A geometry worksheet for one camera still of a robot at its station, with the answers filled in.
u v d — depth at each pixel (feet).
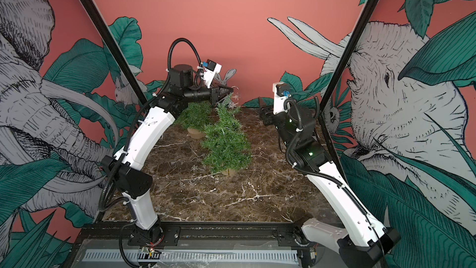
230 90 2.30
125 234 2.43
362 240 1.20
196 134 3.40
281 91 1.59
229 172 2.96
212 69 2.01
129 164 1.50
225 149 2.26
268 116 1.79
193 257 2.30
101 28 2.70
